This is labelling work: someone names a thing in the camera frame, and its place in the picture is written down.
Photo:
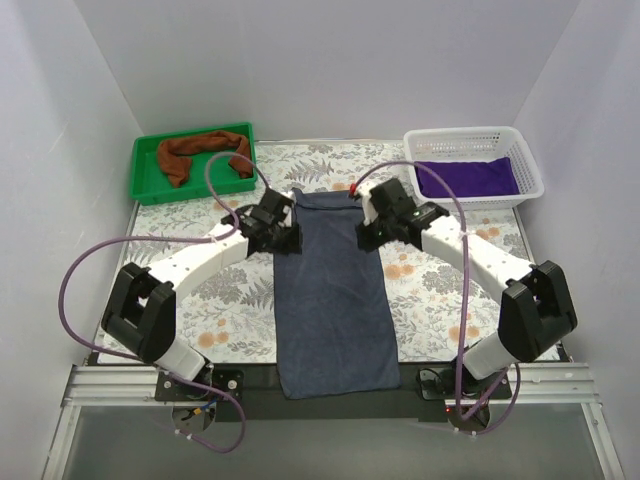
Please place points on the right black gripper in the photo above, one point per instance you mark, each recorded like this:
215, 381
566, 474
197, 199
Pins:
372, 236

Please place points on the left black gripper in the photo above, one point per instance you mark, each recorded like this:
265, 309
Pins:
286, 238

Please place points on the grey blue towel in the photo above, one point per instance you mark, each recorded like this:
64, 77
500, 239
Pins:
334, 328

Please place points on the purple towel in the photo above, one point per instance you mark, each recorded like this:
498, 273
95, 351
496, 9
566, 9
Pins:
472, 179

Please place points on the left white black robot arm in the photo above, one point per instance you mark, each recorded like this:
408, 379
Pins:
142, 308

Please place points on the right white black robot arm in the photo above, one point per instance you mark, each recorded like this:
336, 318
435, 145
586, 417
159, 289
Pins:
536, 308

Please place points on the white plastic basket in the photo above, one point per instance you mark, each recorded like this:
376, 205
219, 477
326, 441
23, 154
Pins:
479, 144

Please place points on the orange brown towel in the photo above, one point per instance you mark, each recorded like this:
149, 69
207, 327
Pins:
175, 155

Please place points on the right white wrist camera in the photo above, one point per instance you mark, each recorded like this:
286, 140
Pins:
363, 192

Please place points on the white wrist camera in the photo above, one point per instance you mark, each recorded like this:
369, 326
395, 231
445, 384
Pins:
363, 192
288, 210

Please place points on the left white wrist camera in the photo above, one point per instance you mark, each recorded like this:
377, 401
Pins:
288, 210

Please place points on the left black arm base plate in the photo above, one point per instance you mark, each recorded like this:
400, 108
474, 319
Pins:
225, 379

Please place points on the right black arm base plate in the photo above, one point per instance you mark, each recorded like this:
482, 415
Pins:
438, 383

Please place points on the aluminium frame rail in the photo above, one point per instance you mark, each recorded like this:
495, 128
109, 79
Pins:
111, 427

